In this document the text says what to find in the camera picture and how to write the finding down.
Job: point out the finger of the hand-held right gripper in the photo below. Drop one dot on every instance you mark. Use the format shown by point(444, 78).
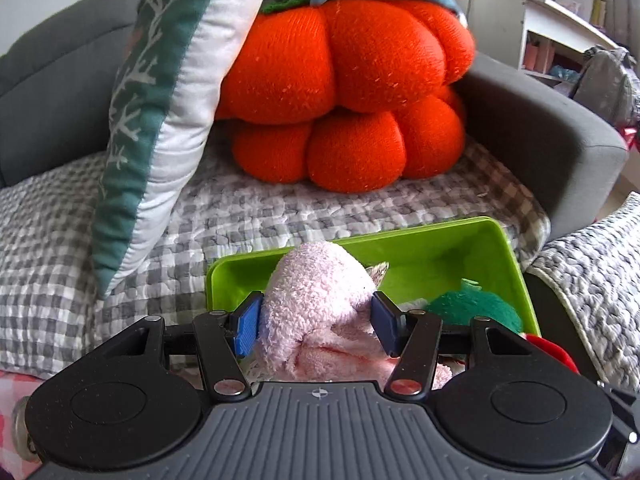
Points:
point(622, 410)

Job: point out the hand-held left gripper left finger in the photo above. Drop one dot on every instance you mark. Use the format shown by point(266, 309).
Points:
point(247, 327)

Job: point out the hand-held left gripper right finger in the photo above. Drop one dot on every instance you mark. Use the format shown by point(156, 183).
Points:
point(382, 325)

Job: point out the pink plush toy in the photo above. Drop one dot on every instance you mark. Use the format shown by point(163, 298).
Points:
point(315, 300)

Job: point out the green plastic box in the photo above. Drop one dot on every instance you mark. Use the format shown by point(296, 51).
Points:
point(440, 260)

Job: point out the green plush ball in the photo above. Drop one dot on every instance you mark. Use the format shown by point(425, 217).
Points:
point(470, 307)

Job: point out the grey checked quilted blanket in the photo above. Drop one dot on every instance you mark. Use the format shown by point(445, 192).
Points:
point(225, 220)

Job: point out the grey knitted blanket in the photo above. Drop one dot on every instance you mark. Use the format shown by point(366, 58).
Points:
point(600, 270)

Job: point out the small orange pumpkin cushion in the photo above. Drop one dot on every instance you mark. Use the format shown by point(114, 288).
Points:
point(360, 150)

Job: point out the green and white pillow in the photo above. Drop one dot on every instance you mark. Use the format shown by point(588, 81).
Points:
point(165, 110)

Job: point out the grey fabric sofa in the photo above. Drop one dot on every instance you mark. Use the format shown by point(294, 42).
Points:
point(540, 130)

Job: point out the large orange pumpkin cushion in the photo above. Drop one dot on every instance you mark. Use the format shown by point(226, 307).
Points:
point(350, 55)

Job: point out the grey backpack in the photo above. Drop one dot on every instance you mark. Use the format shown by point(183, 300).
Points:
point(605, 85)

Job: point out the white shelf unit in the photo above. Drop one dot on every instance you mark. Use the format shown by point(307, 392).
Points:
point(540, 15)

